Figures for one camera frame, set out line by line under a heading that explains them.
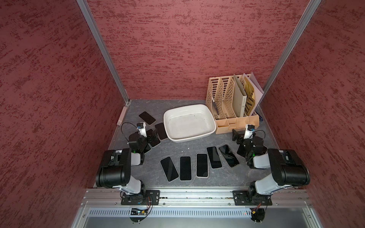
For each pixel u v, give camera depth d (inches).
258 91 34.3
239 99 34.2
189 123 43.2
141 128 31.3
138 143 28.5
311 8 28.0
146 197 28.7
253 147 27.7
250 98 34.2
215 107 41.9
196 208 28.3
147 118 43.5
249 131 30.9
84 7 27.9
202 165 33.3
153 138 33.2
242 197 29.1
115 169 19.8
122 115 43.0
